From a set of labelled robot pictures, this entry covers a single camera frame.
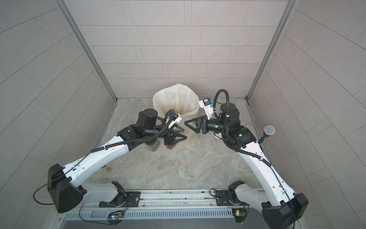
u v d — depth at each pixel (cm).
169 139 58
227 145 49
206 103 57
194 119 56
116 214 64
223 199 71
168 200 72
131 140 49
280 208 35
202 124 55
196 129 56
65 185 37
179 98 89
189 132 56
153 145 83
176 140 61
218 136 57
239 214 68
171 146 65
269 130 68
